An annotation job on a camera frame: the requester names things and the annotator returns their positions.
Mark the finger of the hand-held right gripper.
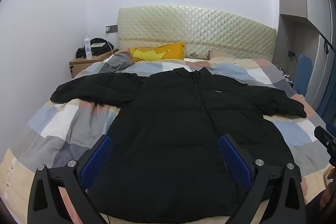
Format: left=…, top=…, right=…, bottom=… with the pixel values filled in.
left=314, top=123, right=336, bottom=159

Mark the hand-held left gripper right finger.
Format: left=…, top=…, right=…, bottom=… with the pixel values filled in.
left=218, top=134, right=307, bottom=224

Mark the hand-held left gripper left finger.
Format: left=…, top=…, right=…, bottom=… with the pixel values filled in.
left=27, top=135, right=114, bottom=224

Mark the black puffer jacket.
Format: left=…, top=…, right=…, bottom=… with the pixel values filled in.
left=50, top=67, right=307, bottom=223

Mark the person's right hand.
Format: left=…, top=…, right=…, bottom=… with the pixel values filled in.
left=320, top=168, right=336, bottom=209

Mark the patchwork checked quilt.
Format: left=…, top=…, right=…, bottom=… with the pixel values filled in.
left=0, top=56, right=332, bottom=224

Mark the blue chair back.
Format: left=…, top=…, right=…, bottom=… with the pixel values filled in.
left=293, top=54, right=314, bottom=99

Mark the wooden nightstand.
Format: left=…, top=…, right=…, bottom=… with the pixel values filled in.
left=69, top=52, right=118, bottom=79

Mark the grey pillow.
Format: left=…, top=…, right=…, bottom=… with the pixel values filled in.
left=98, top=49, right=136, bottom=74

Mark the floral pillow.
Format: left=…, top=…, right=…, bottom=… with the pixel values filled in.
left=184, top=50, right=212, bottom=60

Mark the black bag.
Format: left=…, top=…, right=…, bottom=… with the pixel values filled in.
left=76, top=38, right=115, bottom=59

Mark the white spray bottle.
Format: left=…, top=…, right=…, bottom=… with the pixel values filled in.
left=84, top=36, right=92, bottom=60

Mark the yellow pillow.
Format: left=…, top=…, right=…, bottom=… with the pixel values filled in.
left=129, top=42, right=186, bottom=62

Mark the cream quilted headboard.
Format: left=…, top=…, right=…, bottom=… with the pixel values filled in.
left=117, top=5, right=277, bottom=63

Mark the grey wardrobe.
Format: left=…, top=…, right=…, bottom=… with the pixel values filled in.
left=272, top=0, right=336, bottom=114

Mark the white cable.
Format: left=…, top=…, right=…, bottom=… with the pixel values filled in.
left=104, top=41, right=119, bottom=57

